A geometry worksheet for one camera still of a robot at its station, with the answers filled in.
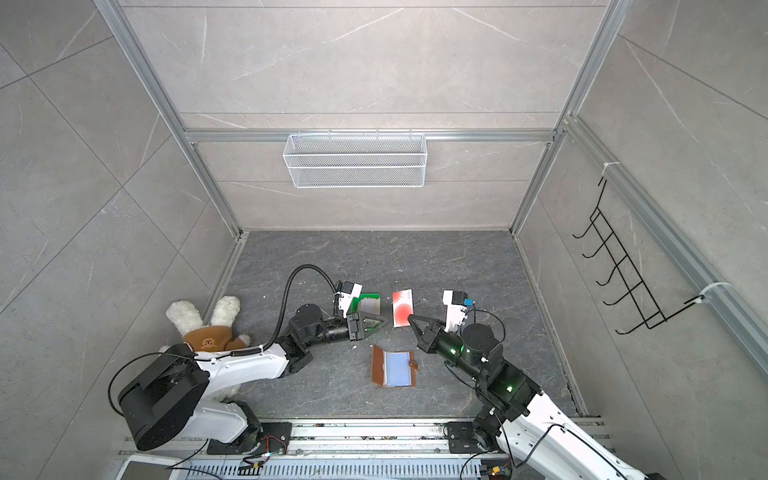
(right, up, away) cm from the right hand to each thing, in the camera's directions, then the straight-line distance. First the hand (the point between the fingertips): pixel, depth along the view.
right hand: (407, 317), depth 68 cm
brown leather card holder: (-3, -19, +17) cm, 25 cm away
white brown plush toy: (-54, -9, +16) cm, 57 cm away
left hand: (-4, -1, +2) cm, 5 cm away
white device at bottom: (-59, -33, -2) cm, 67 cm away
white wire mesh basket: (-16, +47, +32) cm, 59 cm away
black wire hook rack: (+52, +8, +3) cm, 52 cm away
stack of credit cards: (-10, -1, +25) cm, 27 cm away
